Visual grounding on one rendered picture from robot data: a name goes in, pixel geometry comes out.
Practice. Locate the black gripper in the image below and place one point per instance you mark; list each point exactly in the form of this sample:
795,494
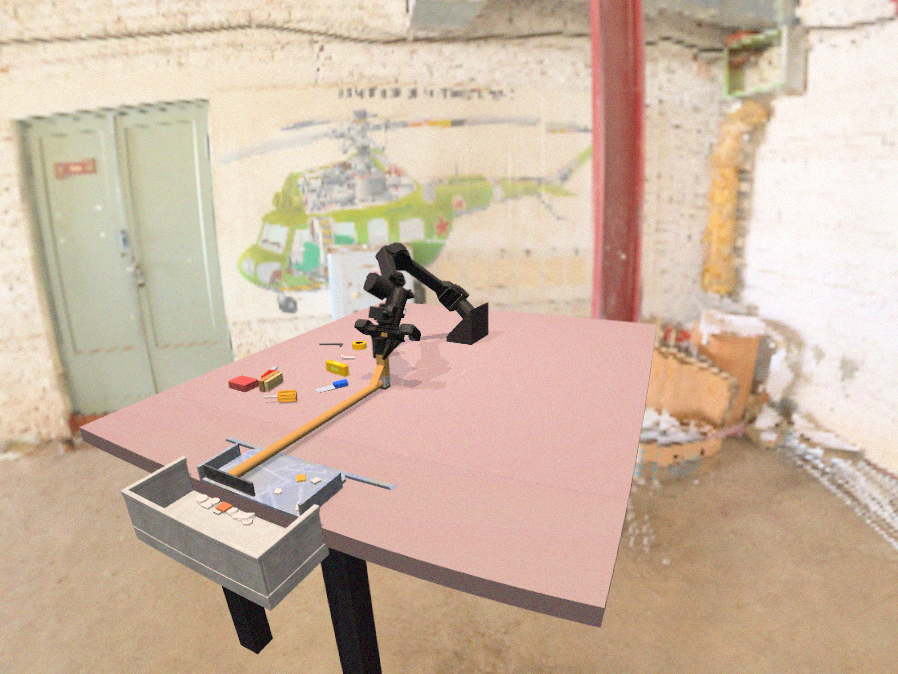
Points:
395,334

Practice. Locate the tan scrub brush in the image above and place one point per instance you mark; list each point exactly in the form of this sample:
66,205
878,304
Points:
270,381

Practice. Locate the yellow rectangular block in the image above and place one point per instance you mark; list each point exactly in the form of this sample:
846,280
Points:
337,368

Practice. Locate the red rectangular block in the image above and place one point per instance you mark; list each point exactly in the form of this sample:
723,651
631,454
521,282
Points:
243,383

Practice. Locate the yellow screwdriver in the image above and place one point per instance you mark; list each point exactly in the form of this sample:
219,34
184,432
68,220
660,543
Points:
285,396

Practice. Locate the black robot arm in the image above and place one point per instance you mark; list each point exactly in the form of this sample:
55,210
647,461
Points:
395,257

